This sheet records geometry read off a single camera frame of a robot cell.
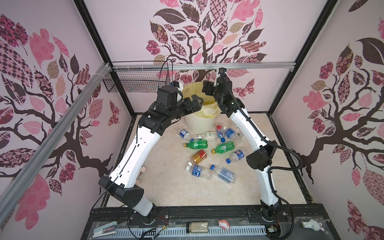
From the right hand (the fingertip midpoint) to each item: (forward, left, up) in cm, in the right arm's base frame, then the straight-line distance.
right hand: (211, 79), depth 80 cm
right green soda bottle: (-19, -12, -38) cm, 44 cm away
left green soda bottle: (-19, +8, -36) cm, 42 cm away
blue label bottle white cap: (-37, +7, -37) cm, 53 cm away
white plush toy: (-63, -46, -39) cm, 88 cm away
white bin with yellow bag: (-2, +3, -31) cm, 32 cm away
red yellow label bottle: (-28, +7, -36) cm, 46 cm away
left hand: (-21, +9, 0) cm, 23 cm away
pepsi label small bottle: (-28, -16, -38) cm, 50 cm away
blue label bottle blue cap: (-11, +17, -37) cm, 42 cm away
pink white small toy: (-63, -3, -36) cm, 72 cm away
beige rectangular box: (-64, +8, -38) cm, 75 cm away
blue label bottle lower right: (-39, -7, -37) cm, 55 cm away
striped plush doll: (-36, +40, -37) cm, 65 cm away
